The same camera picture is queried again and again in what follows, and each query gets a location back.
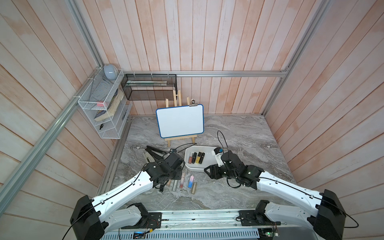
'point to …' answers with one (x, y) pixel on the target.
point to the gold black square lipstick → (198, 157)
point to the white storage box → (209, 159)
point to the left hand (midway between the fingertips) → (176, 173)
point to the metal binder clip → (193, 104)
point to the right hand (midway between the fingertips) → (207, 168)
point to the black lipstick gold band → (202, 158)
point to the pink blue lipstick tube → (191, 181)
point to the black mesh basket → (151, 87)
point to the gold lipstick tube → (194, 187)
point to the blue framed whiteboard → (180, 121)
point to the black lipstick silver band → (161, 187)
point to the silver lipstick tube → (175, 185)
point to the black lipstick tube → (194, 157)
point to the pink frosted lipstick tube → (182, 181)
